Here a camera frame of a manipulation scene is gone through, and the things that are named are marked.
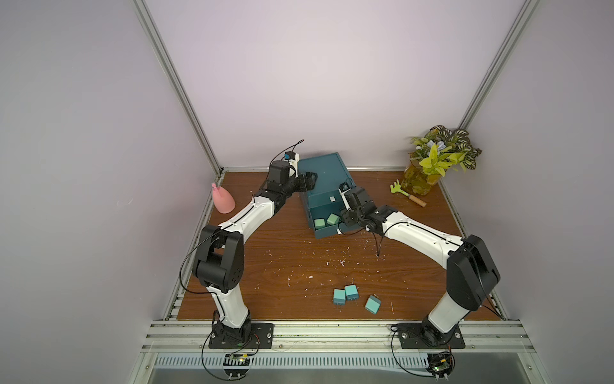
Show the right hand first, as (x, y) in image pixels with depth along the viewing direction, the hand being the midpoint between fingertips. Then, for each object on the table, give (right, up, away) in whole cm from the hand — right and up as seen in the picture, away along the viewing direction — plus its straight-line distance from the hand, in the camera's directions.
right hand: (351, 202), depth 88 cm
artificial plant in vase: (+32, +19, +2) cm, 37 cm away
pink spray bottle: (-54, +1, +12) cm, 55 cm away
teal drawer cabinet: (-10, +1, -2) cm, 10 cm away
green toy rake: (+25, +6, +23) cm, 35 cm away
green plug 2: (-7, -6, +2) cm, 10 cm away
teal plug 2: (-1, -30, -8) cm, 31 cm away
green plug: (-12, -8, +1) cm, 14 cm away
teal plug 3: (+6, -33, -11) cm, 35 cm away
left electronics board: (-38, -49, -17) cm, 64 cm away
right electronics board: (+24, -47, -18) cm, 56 cm away
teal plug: (-5, -32, -8) cm, 33 cm away
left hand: (-14, +11, +1) cm, 18 cm away
